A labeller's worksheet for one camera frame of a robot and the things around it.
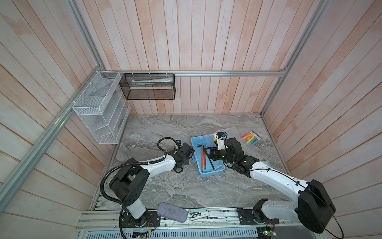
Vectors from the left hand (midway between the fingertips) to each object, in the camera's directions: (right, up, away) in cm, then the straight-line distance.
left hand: (182, 160), depth 91 cm
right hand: (+14, +9, -10) cm, 19 cm away
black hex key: (+14, +6, -17) cm, 23 cm away
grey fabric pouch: (-4, -22, -18) cm, 29 cm away
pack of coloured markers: (+49, +13, +13) cm, 52 cm away
